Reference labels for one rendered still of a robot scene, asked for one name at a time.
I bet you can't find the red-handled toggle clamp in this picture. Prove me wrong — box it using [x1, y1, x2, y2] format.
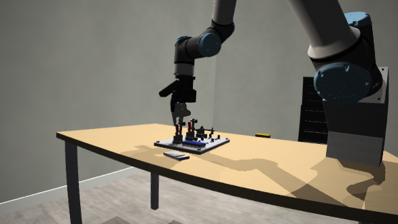
[173, 121, 185, 145]

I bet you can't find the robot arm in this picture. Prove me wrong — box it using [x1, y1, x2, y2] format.
[173, 0, 382, 105]

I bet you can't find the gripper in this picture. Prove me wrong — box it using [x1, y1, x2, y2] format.
[170, 75, 196, 126]

